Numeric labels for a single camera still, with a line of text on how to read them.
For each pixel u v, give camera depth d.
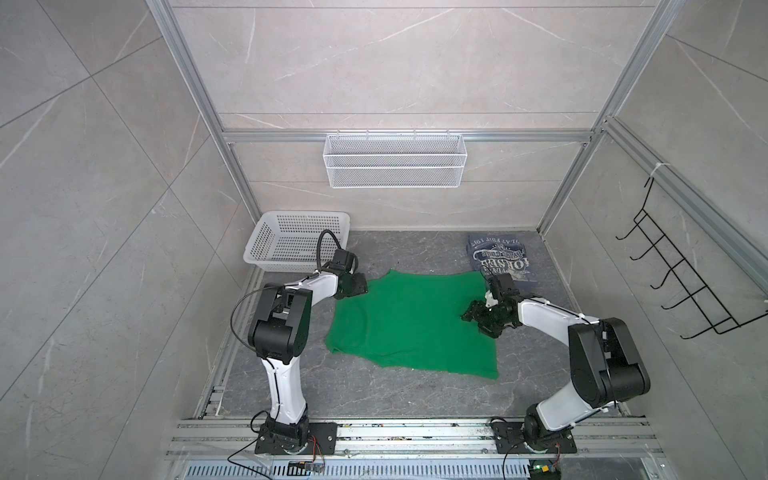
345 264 0.82
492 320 0.80
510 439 0.73
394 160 1.01
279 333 0.52
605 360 0.47
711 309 0.60
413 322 0.91
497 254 1.08
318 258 0.76
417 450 0.73
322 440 0.73
